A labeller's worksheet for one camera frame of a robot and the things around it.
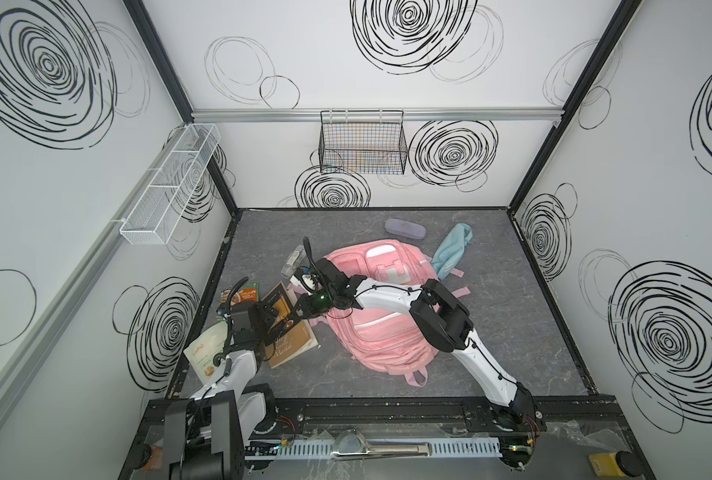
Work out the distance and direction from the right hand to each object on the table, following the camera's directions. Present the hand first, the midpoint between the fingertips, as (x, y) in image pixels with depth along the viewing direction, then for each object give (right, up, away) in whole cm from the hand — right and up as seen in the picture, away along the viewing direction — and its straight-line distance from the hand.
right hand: (289, 317), depth 84 cm
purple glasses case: (+37, +26, +27) cm, 52 cm away
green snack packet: (-15, +5, +10) cm, 19 cm away
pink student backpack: (+26, -5, -4) cm, 27 cm away
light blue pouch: (+51, +18, +17) cm, 57 cm away
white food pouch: (-24, -10, -1) cm, 26 cm away
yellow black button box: (+73, -24, -23) cm, 80 cm away
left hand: (-8, +1, +6) cm, 10 cm away
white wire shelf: (-30, +28, -12) cm, 42 cm away
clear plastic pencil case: (-3, +15, +18) cm, 23 cm away
